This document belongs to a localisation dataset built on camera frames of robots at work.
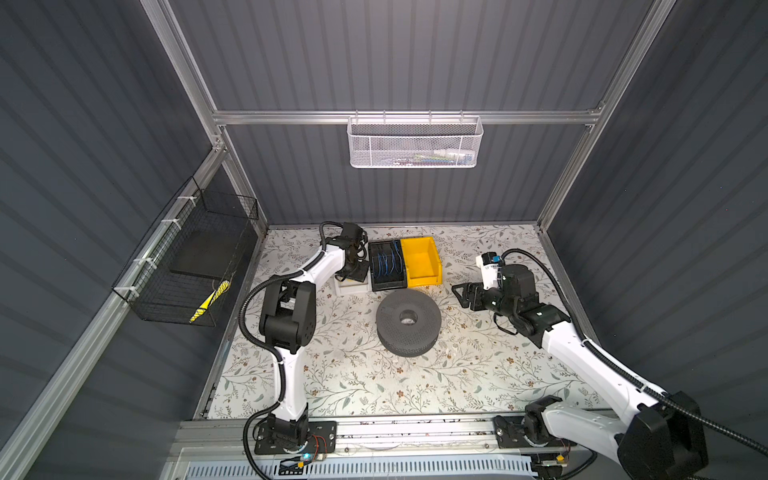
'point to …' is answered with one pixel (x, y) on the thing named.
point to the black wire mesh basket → (195, 249)
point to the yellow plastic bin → (422, 263)
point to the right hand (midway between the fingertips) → (465, 288)
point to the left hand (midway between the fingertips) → (356, 272)
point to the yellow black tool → (210, 300)
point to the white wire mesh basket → (415, 142)
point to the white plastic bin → (353, 287)
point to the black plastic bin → (392, 281)
